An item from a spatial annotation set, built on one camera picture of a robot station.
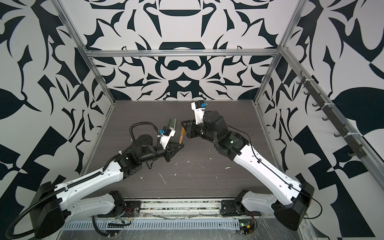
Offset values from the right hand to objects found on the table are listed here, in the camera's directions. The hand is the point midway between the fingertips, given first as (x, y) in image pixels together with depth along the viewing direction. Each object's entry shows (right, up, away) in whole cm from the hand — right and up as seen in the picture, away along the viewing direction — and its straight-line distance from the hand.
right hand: (181, 122), depth 65 cm
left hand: (+1, -9, +5) cm, 11 cm away
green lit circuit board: (+30, -49, +6) cm, 58 cm away
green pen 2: (-8, -2, +43) cm, 44 cm away
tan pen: (-1, -8, +4) cm, 8 cm away
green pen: (-12, -1, +43) cm, 44 cm away
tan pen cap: (0, -4, +2) cm, 4 cm away
